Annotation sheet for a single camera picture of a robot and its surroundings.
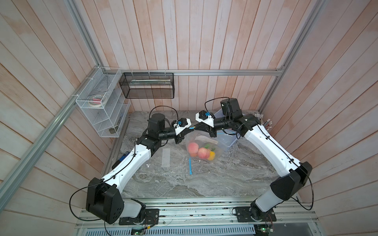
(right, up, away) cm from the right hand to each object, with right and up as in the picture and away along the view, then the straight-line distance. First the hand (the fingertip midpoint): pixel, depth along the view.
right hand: (195, 125), depth 72 cm
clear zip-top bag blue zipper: (+3, -11, +14) cm, 18 cm away
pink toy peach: (+5, -16, +12) cm, 20 cm away
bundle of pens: (+49, +1, +23) cm, 54 cm away
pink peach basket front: (-1, -14, +12) cm, 18 cm away
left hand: (-2, -2, +1) cm, 3 cm away
